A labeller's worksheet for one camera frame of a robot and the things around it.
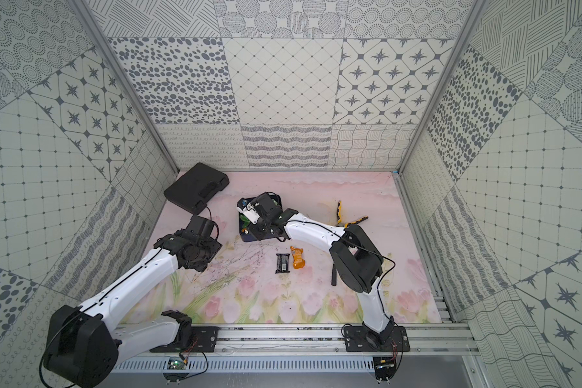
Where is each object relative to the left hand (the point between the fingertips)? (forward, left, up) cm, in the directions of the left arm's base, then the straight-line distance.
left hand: (216, 247), depth 84 cm
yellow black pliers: (+21, -46, -10) cm, 52 cm away
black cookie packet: (-1, -23, -9) cm, 25 cm away
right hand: (+10, -13, 0) cm, 16 cm away
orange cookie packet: (+1, -29, -9) cm, 30 cm away
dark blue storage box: (+16, -6, -9) cm, 19 cm away
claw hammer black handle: (-5, -42, -11) cm, 44 cm away
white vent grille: (-33, -13, -11) cm, 37 cm away
